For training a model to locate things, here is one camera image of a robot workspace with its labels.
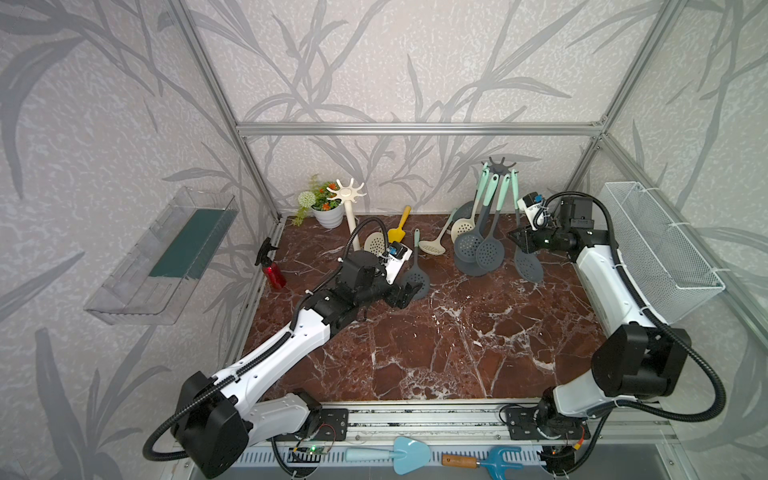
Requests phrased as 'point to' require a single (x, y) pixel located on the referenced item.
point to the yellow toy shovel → (395, 235)
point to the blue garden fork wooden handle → (493, 463)
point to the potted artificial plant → (325, 213)
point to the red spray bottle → (271, 269)
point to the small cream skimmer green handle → (436, 247)
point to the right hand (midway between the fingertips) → (511, 231)
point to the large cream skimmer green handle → (466, 227)
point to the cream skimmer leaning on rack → (375, 243)
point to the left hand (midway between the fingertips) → (410, 277)
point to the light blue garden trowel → (408, 454)
